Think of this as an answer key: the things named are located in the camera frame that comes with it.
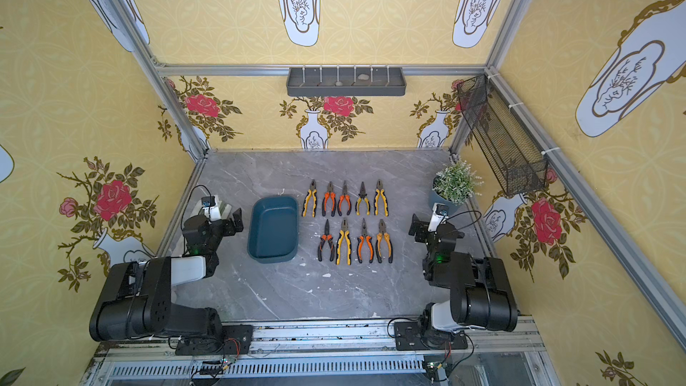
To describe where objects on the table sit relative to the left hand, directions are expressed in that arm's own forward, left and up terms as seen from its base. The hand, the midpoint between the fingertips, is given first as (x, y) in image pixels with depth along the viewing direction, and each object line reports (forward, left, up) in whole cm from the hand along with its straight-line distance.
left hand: (229, 209), depth 92 cm
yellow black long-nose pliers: (+8, -47, -6) cm, 48 cm away
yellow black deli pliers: (-10, -41, -7) cm, 43 cm away
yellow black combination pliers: (+11, -54, -7) cm, 56 cm away
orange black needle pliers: (+10, -35, -7) cm, 37 cm away
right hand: (-4, -69, 0) cm, 69 cm away
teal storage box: (-7, -15, -6) cm, 17 cm away
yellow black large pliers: (+12, -27, -7) cm, 31 cm away
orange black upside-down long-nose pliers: (-8, -33, -6) cm, 35 cm away
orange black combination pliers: (-11, -45, -7) cm, 47 cm away
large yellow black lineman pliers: (-11, -52, -6) cm, 53 cm away
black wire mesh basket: (+6, -96, +14) cm, 98 cm away
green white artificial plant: (+3, -78, +9) cm, 78 cm away
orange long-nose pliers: (+8, -39, -6) cm, 40 cm away
